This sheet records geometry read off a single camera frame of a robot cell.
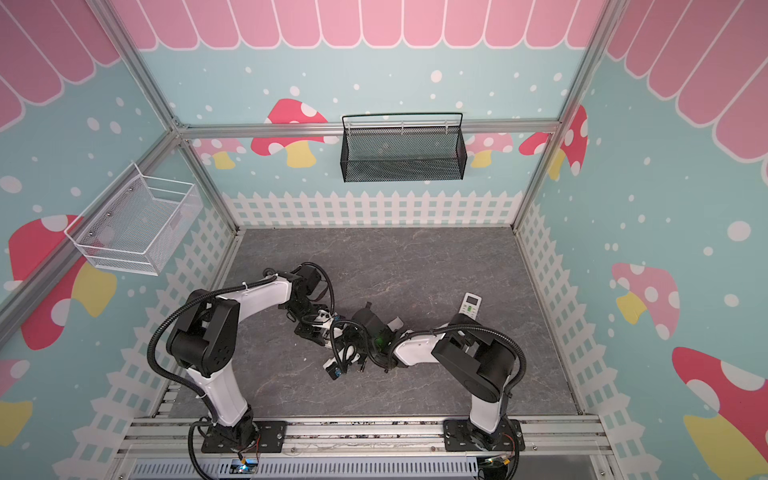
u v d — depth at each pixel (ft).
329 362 2.47
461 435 2.44
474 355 1.66
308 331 2.67
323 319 2.60
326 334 2.94
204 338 1.64
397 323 3.07
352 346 2.49
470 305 3.18
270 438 2.46
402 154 3.03
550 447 2.39
